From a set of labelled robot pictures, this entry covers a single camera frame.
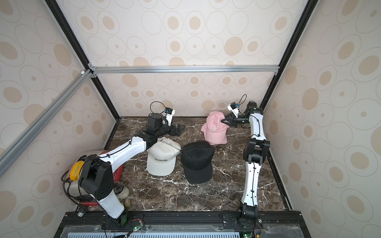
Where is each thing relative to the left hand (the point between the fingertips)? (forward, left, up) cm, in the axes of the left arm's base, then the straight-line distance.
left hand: (182, 122), depth 84 cm
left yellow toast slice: (-27, +50, -5) cm, 57 cm away
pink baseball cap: (+9, -20, -10) cm, 24 cm away
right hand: (+10, -24, -8) cm, 27 cm away
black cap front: (-15, -9, -14) cm, 22 cm away
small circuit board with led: (-48, +19, -23) cm, 56 cm away
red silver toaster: (-33, +51, -9) cm, 62 cm away
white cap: (-14, +12, -14) cm, 23 cm away
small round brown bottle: (-37, +28, -22) cm, 52 cm away
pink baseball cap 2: (+3, -22, -18) cm, 29 cm away
